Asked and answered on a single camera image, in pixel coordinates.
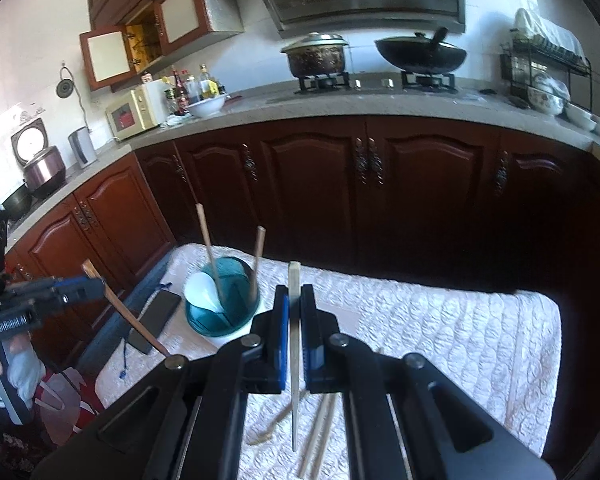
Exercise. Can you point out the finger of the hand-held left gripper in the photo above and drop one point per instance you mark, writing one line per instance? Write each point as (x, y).
(80, 284)
(75, 299)

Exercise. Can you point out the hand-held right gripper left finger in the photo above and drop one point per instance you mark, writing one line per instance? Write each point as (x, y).
(281, 350)

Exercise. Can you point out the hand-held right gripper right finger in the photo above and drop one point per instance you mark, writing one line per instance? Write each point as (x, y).
(307, 355)

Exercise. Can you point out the slender brown chopstick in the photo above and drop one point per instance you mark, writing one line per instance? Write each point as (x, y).
(258, 250)
(294, 410)
(206, 240)
(320, 430)
(130, 317)
(331, 427)

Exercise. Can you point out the metal spoon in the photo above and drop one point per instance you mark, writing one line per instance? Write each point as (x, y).
(272, 425)

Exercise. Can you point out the white utensil holder teal rim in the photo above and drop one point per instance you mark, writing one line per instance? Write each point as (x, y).
(235, 285)

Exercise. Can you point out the white plastic spoon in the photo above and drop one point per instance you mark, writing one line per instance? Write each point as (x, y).
(202, 290)

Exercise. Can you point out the black inner pot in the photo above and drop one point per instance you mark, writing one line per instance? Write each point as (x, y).
(15, 202)

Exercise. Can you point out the black smartphone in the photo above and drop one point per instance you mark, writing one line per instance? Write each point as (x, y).
(155, 320)

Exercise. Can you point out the silver rice cooker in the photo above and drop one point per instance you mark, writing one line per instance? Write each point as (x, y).
(37, 160)

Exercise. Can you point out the red and white plastic bag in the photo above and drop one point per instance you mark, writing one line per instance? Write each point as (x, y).
(62, 410)

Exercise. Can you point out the white quilted tablecloth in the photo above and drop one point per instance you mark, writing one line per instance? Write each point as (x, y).
(430, 320)

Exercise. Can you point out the white electric kettle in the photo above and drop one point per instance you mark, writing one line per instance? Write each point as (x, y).
(82, 147)

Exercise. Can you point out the brown wooden base cabinet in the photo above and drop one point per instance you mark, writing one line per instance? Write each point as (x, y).
(320, 185)

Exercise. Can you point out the cream microwave oven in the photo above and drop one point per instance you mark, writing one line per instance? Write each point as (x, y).
(130, 112)

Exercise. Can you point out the white rag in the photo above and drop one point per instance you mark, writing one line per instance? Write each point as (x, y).
(177, 119)

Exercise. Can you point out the dark sauce bottle red label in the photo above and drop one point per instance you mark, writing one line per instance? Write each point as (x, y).
(181, 92)

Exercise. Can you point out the large white bowl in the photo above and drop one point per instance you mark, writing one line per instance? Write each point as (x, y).
(206, 105)

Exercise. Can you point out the clear glass bottle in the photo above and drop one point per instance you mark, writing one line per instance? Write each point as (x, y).
(192, 90)

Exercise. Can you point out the yellow oil bottle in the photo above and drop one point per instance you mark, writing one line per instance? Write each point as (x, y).
(205, 82)

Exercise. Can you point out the grey speckled kitchen countertop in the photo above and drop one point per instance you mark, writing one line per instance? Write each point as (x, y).
(330, 105)

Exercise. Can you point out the gas stove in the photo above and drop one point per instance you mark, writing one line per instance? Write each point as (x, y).
(380, 85)

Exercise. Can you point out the metal cooking pot with lid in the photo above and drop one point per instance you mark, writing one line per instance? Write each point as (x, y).
(317, 57)

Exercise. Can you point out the black wok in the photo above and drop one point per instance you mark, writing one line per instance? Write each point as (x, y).
(420, 55)

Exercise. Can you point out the floral ceramic bowl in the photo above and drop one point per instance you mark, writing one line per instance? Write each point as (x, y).
(545, 95)

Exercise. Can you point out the white cloth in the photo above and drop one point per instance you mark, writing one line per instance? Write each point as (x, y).
(545, 30)

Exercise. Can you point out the round dark wall hanging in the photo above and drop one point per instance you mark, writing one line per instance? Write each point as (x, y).
(65, 87)

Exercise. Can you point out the brown wooden wall cabinet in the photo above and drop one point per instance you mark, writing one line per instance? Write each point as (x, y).
(160, 15)

